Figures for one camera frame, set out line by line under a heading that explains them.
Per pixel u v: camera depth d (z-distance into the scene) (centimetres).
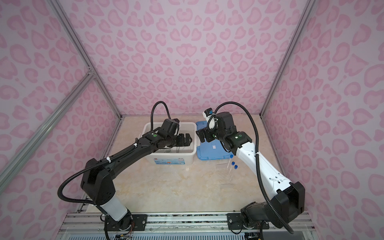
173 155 80
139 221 74
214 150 101
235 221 74
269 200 38
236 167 76
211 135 67
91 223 75
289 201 39
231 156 80
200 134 69
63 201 43
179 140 75
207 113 65
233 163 77
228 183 85
